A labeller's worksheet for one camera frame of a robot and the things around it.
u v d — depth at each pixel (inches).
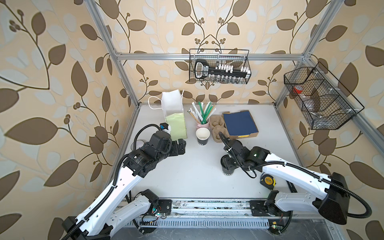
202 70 33.3
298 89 34.8
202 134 36.0
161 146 20.4
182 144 24.8
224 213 29.0
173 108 40.1
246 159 21.7
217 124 41.3
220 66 32.3
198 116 38.7
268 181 31.6
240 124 41.2
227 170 27.3
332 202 14.9
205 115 38.6
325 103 28.7
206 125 38.1
